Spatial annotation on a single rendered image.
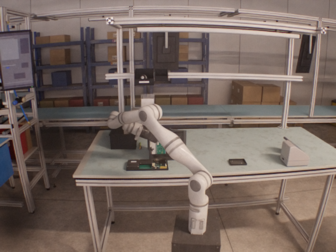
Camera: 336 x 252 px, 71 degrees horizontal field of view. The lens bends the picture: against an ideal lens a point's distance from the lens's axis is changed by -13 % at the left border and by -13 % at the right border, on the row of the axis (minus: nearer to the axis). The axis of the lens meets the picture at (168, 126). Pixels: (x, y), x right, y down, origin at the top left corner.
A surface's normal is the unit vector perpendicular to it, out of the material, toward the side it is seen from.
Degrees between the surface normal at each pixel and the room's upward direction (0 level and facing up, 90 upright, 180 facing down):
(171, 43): 98
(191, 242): 0
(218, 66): 90
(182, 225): 0
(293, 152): 90
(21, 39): 101
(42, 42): 90
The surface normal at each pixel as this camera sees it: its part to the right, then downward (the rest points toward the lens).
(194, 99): 0.05, 0.29
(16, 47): 0.46, 0.44
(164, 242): 0.00, -0.96
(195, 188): -0.59, 0.30
